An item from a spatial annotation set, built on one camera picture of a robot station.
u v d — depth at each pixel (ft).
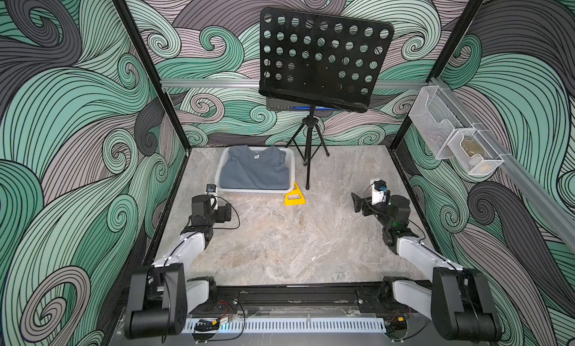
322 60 2.24
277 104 2.65
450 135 2.39
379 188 2.36
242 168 3.23
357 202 2.58
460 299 2.69
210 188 2.54
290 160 3.38
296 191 3.30
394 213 2.16
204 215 2.21
